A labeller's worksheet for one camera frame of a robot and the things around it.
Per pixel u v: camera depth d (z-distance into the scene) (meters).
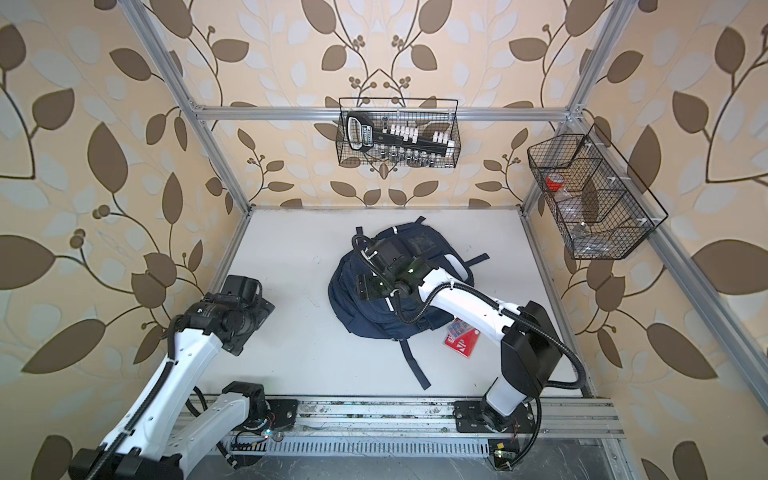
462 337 0.87
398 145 0.87
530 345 0.43
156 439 0.40
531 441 0.69
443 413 0.76
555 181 0.81
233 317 0.55
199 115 0.93
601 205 0.73
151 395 0.42
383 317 0.84
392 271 0.61
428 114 0.91
